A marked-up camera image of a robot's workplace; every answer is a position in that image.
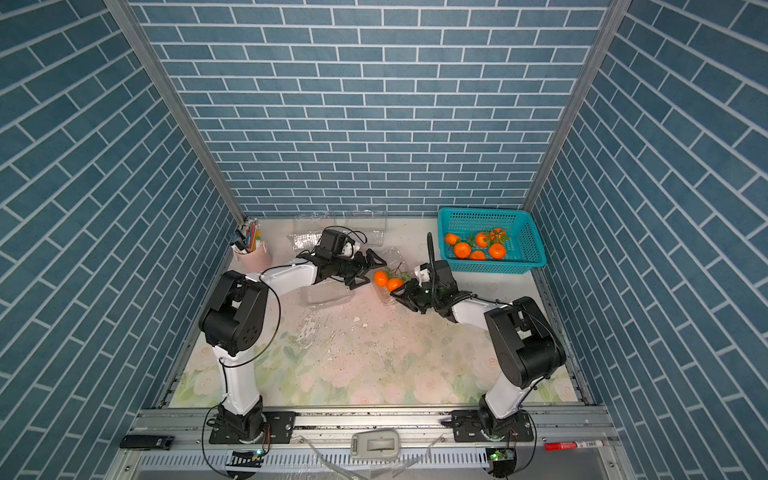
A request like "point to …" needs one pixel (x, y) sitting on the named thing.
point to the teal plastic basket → (490, 240)
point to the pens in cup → (252, 231)
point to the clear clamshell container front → (391, 274)
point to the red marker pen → (573, 445)
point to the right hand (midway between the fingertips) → (395, 295)
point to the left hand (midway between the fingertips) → (386, 272)
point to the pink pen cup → (257, 261)
